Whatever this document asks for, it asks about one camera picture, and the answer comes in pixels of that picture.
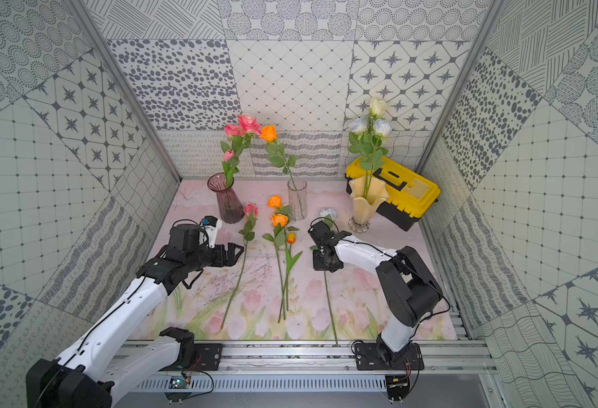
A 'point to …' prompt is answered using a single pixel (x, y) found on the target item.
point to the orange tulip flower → (290, 259)
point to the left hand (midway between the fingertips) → (230, 243)
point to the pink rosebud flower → (250, 210)
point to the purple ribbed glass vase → (230, 211)
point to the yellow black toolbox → (411, 195)
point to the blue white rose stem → (360, 142)
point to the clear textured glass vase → (298, 198)
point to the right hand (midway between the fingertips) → (325, 265)
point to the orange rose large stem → (276, 150)
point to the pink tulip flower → (228, 167)
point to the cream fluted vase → (364, 207)
